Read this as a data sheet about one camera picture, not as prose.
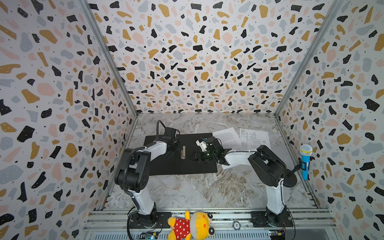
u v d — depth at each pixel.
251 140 1.07
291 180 0.87
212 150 0.77
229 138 1.07
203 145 0.88
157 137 0.67
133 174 0.48
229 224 0.73
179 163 0.91
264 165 0.53
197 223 0.66
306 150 0.73
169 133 0.78
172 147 0.83
